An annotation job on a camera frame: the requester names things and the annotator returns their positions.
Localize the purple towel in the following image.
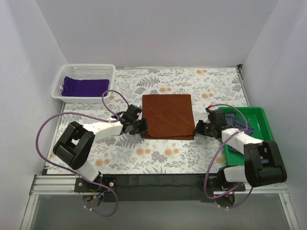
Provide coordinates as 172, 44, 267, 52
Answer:
61, 77, 109, 97

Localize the green plastic bin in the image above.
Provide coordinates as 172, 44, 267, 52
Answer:
219, 107, 273, 166

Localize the brown towel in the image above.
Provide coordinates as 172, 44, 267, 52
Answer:
141, 94, 195, 140

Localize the grey blue towel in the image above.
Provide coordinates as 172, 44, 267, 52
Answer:
224, 111, 255, 154

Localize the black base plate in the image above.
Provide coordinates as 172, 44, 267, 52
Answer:
74, 173, 235, 202

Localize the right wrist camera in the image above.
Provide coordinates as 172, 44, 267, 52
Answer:
205, 105, 212, 113

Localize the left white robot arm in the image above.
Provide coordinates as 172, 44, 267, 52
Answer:
53, 105, 148, 183

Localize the white plastic basket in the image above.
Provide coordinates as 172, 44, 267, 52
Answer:
51, 64, 116, 103

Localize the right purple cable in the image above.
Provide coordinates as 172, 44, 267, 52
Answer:
203, 104, 254, 209

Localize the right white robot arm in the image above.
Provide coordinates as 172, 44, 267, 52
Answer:
194, 108, 287, 187

